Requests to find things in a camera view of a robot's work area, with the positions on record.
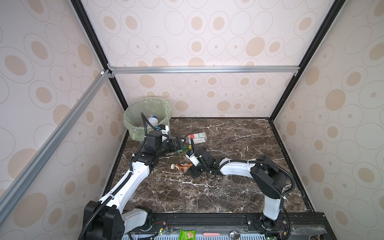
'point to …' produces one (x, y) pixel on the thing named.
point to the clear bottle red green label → (197, 138)
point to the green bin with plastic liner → (145, 115)
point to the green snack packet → (187, 235)
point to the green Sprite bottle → (185, 147)
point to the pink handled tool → (211, 234)
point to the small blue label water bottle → (154, 120)
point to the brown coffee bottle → (181, 167)
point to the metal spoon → (234, 235)
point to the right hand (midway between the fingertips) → (196, 165)
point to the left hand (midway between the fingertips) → (184, 140)
